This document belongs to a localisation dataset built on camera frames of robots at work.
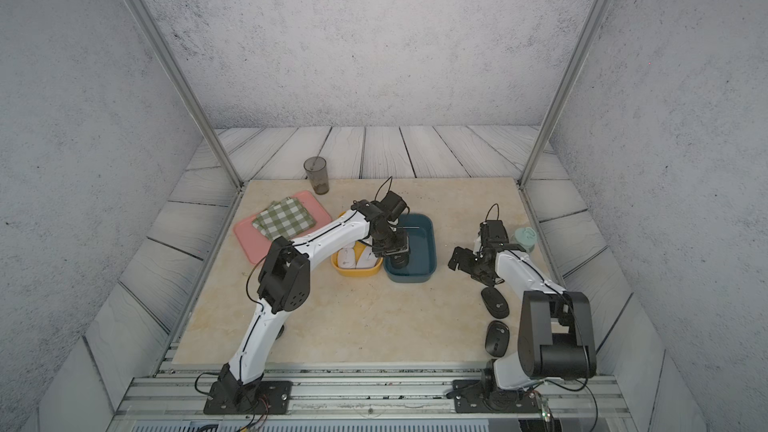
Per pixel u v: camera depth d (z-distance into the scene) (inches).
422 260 38.0
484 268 26.8
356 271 37.4
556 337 17.1
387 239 32.0
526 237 36.2
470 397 28.6
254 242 40.9
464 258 32.9
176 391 30.2
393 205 30.9
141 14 30.4
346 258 37.7
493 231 28.6
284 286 22.6
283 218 42.6
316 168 44.5
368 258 37.8
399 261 35.8
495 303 34.0
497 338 31.7
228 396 24.9
